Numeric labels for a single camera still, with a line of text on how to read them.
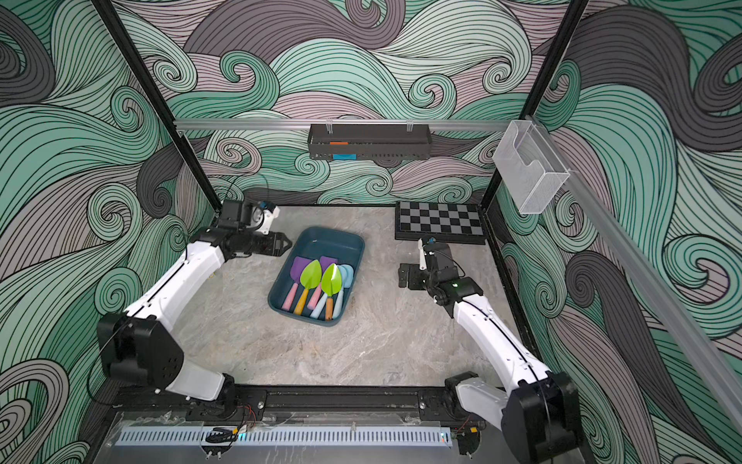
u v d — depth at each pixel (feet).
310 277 3.17
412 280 2.39
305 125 3.08
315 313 2.88
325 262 3.27
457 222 3.62
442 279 2.00
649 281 1.69
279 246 2.45
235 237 1.97
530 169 2.43
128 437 2.28
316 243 3.51
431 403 2.39
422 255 2.16
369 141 3.10
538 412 1.23
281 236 2.49
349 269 3.21
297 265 3.24
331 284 3.08
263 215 2.33
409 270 2.42
